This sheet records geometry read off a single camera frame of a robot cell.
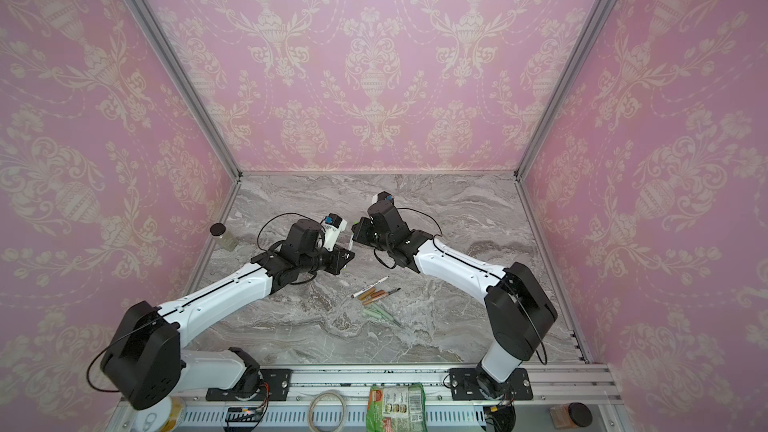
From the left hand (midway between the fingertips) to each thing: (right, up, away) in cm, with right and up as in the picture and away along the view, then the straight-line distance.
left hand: (354, 254), depth 82 cm
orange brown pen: (+7, -14, +7) cm, 17 cm away
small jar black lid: (-45, +6, +11) cm, 46 cm away
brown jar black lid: (+48, -30, -20) cm, 60 cm away
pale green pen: (+9, -17, +3) cm, 20 cm away
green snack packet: (+11, -34, -13) cm, 38 cm away
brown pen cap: (+3, -13, +7) cm, 15 cm away
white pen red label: (+4, -12, +9) cm, 15 cm away
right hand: (-1, +6, 0) cm, 6 cm away
